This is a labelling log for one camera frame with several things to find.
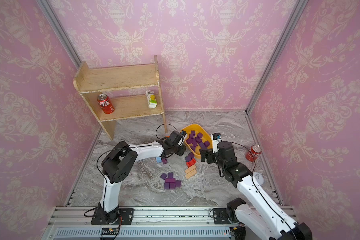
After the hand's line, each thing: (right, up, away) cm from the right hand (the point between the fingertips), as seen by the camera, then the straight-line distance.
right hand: (209, 147), depth 80 cm
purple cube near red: (-11, -9, +14) cm, 20 cm away
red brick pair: (-9, -11, +12) cm, 18 cm away
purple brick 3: (+2, 0, +20) cm, 20 cm away
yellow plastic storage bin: (-4, +3, +23) cm, 23 cm away
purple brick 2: (-2, +5, +23) cm, 24 cm away
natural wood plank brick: (-9, -15, +8) cm, 20 cm away
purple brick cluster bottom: (-21, -20, +2) cm, 29 cm away
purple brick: (-7, +7, +26) cm, 28 cm away
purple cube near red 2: (-9, -7, +14) cm, 18 cm away
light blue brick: (-29, -9, +12) cm, 33 cm away
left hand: (-13, -4, +18) cm, 23 cm away
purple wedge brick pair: (-25, -10, +12) cm, 30 cm away
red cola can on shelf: (-58, +25, +4) cm, 63 cm away
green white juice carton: (-33, +28, +12) cm, 45 cm away
